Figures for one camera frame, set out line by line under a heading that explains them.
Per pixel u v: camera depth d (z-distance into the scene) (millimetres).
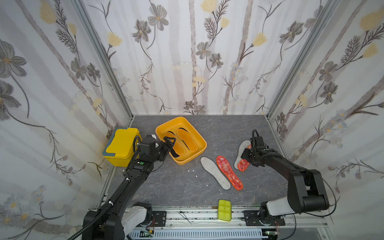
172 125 1108
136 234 702
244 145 1031
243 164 930
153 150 645
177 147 983
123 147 826
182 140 1035
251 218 738
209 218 754
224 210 765
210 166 929
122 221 437
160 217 736
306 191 441
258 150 724
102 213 398
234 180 869
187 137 1043
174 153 959
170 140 732
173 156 949
